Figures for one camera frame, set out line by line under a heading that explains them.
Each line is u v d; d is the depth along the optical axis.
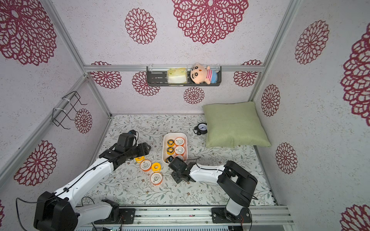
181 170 0.67
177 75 0.90
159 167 0.90
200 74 0.85
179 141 1.03
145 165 0.91
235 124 0.96
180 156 0.95
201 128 1.09
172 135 1.04
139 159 0.93
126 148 0.63
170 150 0.99
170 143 1.02
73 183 0.45
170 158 0.80
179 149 0.98
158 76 1.00
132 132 0.75
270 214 0.75
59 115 0.73
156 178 0.87
